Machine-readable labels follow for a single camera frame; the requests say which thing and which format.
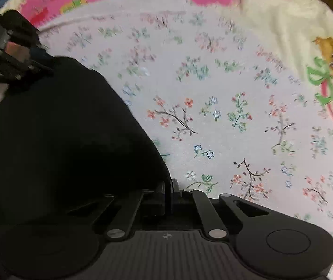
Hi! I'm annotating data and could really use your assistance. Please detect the black pants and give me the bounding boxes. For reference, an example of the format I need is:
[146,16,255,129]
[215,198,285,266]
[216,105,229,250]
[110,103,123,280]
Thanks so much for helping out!
[0,56,173,280]

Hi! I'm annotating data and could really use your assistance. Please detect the white floral bed sheet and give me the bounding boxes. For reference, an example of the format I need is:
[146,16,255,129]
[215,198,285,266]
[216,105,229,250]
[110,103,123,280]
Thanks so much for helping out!
[40,0,333,279]

